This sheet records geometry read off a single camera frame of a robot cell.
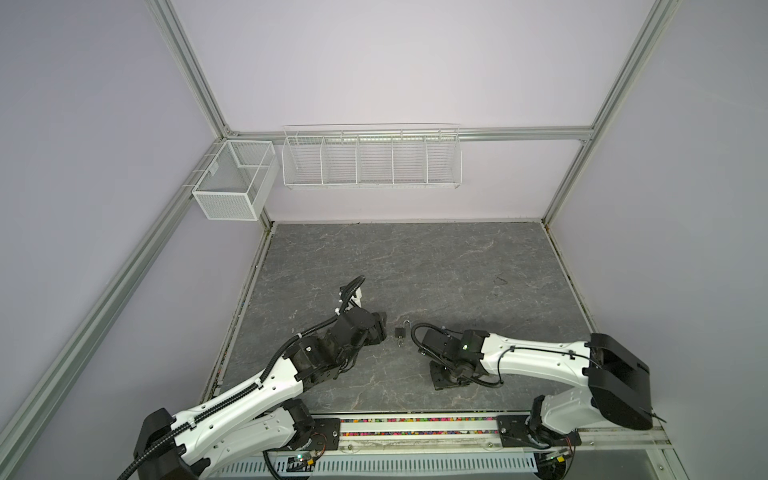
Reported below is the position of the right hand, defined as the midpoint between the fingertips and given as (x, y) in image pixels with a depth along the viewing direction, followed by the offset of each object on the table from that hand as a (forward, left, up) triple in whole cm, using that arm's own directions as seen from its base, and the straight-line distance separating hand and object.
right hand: (439, 383), depth 80 cm
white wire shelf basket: (+64, +19, +29) cm, 73 cm away
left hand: (+11, +16, +15) cm, 24 cm away
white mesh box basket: (+57, +65, +24) cm, 90 cm away
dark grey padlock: (+16, +10, -3) cm, 19 cm away
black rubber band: (+36, -25, -3) cm, 44 cm away
